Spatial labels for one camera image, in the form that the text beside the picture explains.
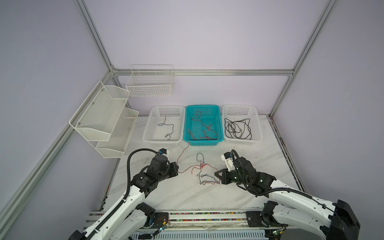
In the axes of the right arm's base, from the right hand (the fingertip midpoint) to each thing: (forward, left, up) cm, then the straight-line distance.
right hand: (214, 174), depth 76 cm
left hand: (+3, +20, 0) cm, 20 cm away
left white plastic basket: (+54, +28, -9) cm, 61 cm away
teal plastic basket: (+52, -2, -10) cm, 53 cm away
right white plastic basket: (+47, -25, -13) cm, 55 cm away
